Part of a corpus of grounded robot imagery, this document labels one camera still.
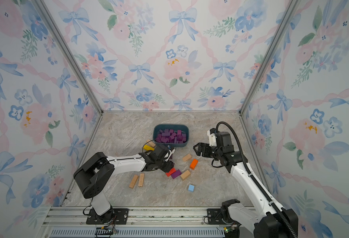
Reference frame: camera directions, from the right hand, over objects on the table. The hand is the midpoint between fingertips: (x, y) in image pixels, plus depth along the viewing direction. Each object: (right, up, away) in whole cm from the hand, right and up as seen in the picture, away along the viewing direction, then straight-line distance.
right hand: (200, 139), depth 81 cm
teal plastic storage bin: (-13, +1, +22) cm, 25 cm away
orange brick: (-2, -16, +10) cm, 19 cm away
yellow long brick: (-31, -7, +17) cm, 36 cm away
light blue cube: (-5, -27, 0) cm, 27 cm away
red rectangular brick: (-16, -19, +5) cm, 25 cm away
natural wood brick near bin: (-30, -4, +21) cm, 37 cm away
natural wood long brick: (-33, -24, +2) cm, 41 cm away
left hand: (-16, -16, +10) cm, 24 cm away
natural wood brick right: (-6, -13, +14) cm, 20 cm away
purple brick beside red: (-13, -21, +7) cm, 26 cm away
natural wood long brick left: (-37, -24, +3) cm, 44 cm away
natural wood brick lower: (-8, -21, +5) cm, 23 cm away
